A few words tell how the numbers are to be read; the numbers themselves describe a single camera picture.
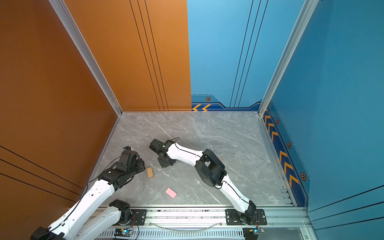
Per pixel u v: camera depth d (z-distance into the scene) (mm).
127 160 612
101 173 561
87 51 851
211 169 560
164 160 792
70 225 414
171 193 804
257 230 694
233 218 725
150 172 863
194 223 728
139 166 731
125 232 706
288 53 854
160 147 687
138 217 737
